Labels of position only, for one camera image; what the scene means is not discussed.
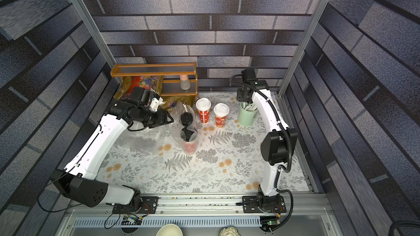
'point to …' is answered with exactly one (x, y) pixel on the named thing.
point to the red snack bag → (153, 83)
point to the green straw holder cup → (245, 117)
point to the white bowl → (169, 230)
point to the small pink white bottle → (185, 82)
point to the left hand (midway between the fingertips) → (169, 119)
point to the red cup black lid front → (189, 137)
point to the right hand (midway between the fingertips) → (244, 95)
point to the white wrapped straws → (251, 107)
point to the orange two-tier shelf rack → (171, 88)
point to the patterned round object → (229, 231)
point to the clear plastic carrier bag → (182, 128)
